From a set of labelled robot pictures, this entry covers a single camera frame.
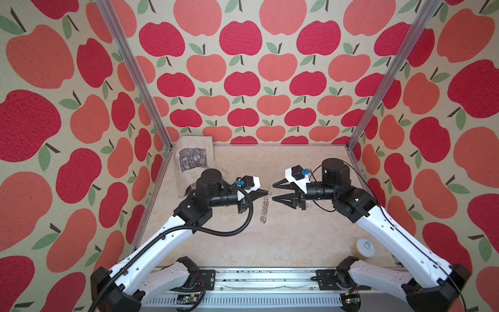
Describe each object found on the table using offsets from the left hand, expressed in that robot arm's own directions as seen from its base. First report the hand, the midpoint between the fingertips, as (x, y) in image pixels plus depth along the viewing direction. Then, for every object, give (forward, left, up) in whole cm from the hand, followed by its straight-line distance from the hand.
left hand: (266, 196), depth 61 cm
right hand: (+1, -4, -1) cm, 4 cm away
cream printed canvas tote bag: (+40, +37, -24) cm, 59 cm away
